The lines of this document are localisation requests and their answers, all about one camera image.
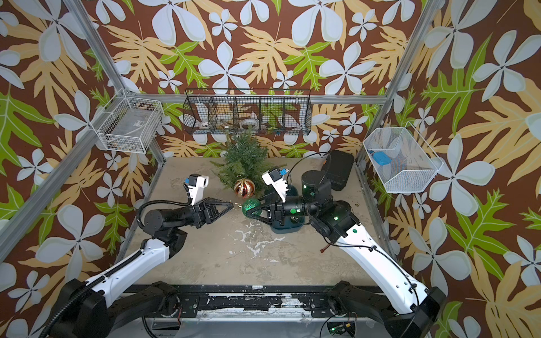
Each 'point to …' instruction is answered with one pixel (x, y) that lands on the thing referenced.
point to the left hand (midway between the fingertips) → (231, 209)
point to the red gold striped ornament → (244, 188)
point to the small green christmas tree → (245, 157)
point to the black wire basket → (270, 111)
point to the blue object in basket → (381, 158)
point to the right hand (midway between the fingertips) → (251, 210)
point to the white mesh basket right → (413, 163)
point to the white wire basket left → (131, 124)
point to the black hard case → (339, 165)
